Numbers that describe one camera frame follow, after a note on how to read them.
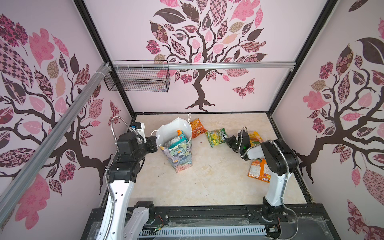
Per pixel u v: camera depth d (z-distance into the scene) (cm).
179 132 92
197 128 108
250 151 74
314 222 72
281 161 52
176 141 85
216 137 101
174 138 89
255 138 99
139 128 59
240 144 81
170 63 92
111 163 50
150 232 72
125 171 46
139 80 122
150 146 61
